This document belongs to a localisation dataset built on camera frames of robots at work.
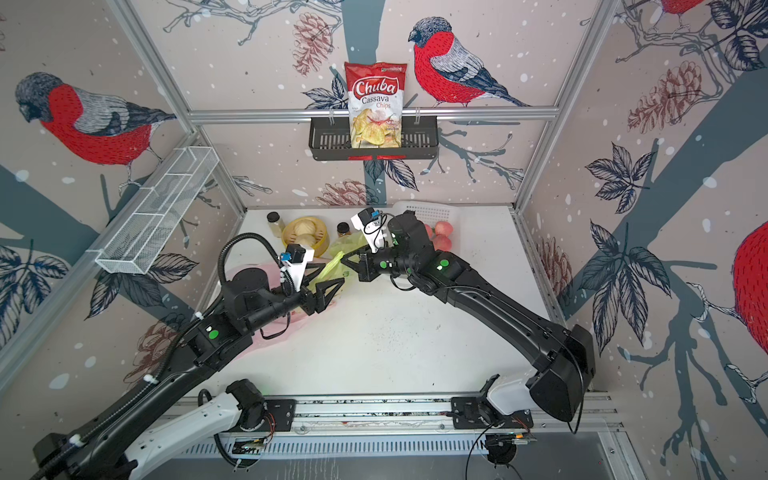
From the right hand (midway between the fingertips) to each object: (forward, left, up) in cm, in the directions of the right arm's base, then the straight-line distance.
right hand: (341, 260), depth 66 cm
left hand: (-2, +1, -1) cm, 2 cm away
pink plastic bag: (-14, +10, -4) cm, 18 cm away
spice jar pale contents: (+32, +33, -24) cm, 52 cm away
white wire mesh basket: (+4, +52, 0) cm, 52 cm away
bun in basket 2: (+25, +20, -25) cm, 41 cm away
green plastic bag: (-2, +2, -1) cm, 2 cm away
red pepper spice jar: (+29, +7, -23) cm, 38 cm away
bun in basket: (+32, +22, -25) cm, 46 cm away
